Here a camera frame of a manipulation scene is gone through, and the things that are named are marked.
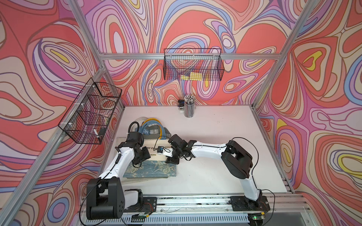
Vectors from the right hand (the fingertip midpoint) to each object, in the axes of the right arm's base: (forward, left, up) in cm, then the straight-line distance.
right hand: (169, 160), depth 88 cm
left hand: (+1, +13, +4) cm, 14 cm away
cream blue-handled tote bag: (-7, +10, +5) cm, 13 cm away
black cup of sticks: (+37, -15, +11) cm, 42 cm away
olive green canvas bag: (+22, +11, +1) cm, 24 cm away
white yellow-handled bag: (+11, +11, +3) cm, 16 cm away
